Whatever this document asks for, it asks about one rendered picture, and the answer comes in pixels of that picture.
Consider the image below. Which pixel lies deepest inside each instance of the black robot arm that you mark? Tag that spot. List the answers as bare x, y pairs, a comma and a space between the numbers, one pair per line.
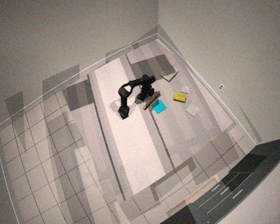
145, 81

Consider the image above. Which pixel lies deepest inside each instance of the yellow rectangular block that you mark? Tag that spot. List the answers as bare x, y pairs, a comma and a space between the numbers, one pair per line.
179, 97

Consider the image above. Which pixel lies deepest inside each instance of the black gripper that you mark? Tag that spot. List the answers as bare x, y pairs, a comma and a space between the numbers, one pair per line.
142, 96

